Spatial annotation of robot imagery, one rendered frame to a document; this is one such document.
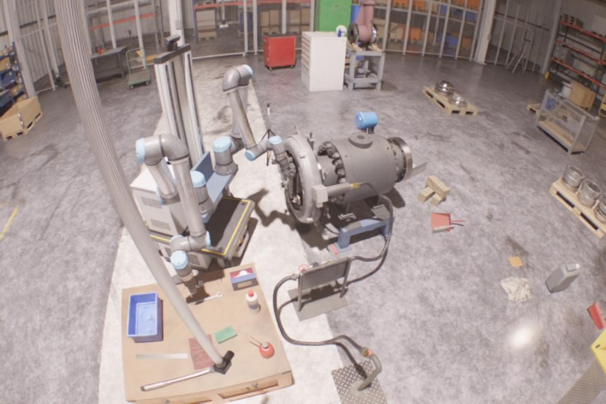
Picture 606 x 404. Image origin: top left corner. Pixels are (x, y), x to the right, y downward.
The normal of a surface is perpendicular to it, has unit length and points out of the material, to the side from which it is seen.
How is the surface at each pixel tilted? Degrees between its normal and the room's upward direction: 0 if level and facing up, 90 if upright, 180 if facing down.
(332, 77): 90
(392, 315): 0
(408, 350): 0
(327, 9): 90
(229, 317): 0
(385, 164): 54
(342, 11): 90
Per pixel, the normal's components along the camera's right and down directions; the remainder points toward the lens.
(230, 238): 0.03, -0.80
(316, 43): 0.25, 0.59
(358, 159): 0.24, -0.27
